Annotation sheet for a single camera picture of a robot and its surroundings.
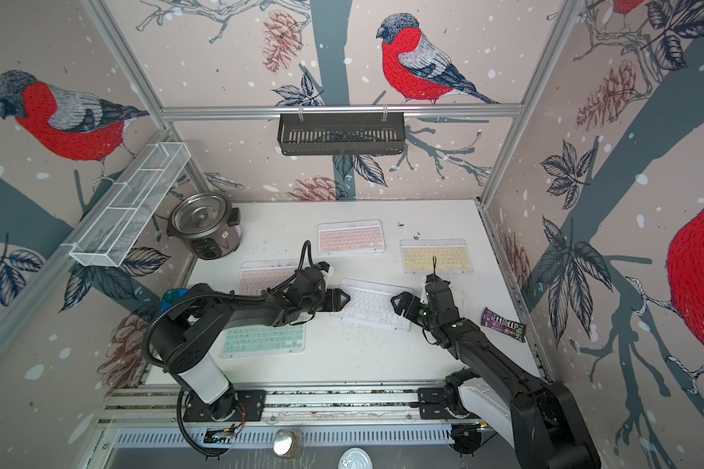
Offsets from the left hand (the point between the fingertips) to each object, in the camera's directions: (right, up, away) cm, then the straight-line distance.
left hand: (350, 299), depth 90 cm
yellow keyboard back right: (+37, +12, +13) cm, 41 cm away
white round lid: (+2, -28, -28) cm, 39 cm away
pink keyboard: (-32, +6, +8) cm, 33 cm away
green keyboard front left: (-25, -11, -5) cm, 28 cm away
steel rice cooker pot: (-52, +24, +13) cm, 59 cm away
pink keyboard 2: (+3, +19, +17) cm, 26 cm away
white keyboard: (+7, -1, 0) cm, 7 cm away
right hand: (+15, +1, -3) cm, 15 cm away
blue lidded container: (-53, +2, -6) cm, 53 cm away
